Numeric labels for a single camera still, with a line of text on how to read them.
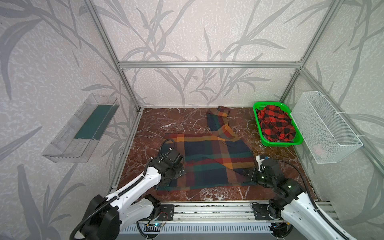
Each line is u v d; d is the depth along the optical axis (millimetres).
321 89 800
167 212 729
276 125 1008
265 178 656
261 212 732
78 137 644
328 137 625
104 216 390
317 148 737
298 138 938
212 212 752
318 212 480
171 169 609
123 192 443
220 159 915
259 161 743
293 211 592
